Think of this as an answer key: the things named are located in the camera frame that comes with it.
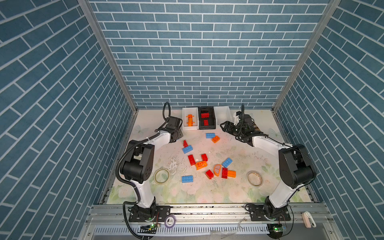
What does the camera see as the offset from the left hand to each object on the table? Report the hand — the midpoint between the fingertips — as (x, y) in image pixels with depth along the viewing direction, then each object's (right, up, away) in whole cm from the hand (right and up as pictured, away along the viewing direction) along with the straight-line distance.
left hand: (181, 133), depth 99 cm
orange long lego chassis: (+5, +9, +12) cm, 16 cm away
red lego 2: (+17, +7, +12) cm, 22 cm away
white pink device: (+65, -39, -28) cm, 81 cm away
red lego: (+16, +13, +15) cm, 25 cm away
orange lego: (+24, -4, +3) cm, 24 cm away
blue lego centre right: (+29, -18, -8) cm, 35 cm away
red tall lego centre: (+8, -16, -8) cm, 19 cm away
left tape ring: (-10, -24, -12) cm, 29 cm away
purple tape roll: (0, -40, -27) cm, 48 cm away
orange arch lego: (+22, -23, -12) cm, 34 cm away
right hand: (+29, +5, -5) cm, 30 cm away
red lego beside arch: (+27, -22, -12) cm, 37 cm away
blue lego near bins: (+20, -2, +5) cm, 21 cm away
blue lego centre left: (+4, -10, -3) cm, 11 cm away
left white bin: (+9, +15, +17) cm, 24 cm away
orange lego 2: (+13, -18, -10) cm, 25 cm away
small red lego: (+16, -14, -7) cm, 22 cm away
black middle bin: (+18, +10, +18) cm, 28 cm away
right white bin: (+31, +14, +20) cm, 40 cm away
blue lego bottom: (+6, -25, -14) cm, 29 cm away
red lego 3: (+18, -23, -13) cm, 32 cm away
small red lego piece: (+3, -7, 0) cm, 8 cm away
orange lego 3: (+31, -23, -13) cm, 40 cm away
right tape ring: (+45, -25, -12) cm, 53 cm away
